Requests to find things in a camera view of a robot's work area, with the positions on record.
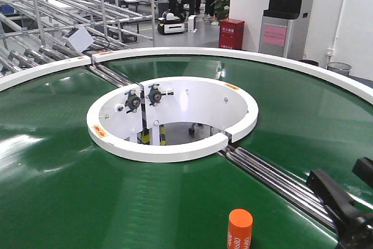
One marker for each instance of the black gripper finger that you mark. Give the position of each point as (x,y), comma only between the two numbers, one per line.
(332,193)
(365,168)

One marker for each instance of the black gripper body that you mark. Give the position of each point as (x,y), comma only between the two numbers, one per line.
(357,235)

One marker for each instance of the orange cylinder capacitor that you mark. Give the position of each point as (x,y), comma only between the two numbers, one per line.
(239,225)

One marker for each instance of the round white conveyor green belt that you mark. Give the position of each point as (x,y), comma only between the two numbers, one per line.
(87,196)

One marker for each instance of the grey mesh waste bin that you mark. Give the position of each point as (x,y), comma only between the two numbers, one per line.
(338,68)

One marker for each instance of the pink paper sign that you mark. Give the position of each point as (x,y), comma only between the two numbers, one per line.
(275,35)

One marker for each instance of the red metal cabinet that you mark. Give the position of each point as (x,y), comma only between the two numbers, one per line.
(231,34)

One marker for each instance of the black bearing block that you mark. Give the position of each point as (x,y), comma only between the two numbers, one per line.
(134,102)
(155,96)

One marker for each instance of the white upright box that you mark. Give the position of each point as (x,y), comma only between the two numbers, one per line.
(192,23)

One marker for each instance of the white humanoid robot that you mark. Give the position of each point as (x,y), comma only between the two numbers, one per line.
(171,26)

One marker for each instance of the white control box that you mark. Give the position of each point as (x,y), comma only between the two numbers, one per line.
(78,39)

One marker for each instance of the steel tube roller rack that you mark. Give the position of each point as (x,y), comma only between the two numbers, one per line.
(43,53)

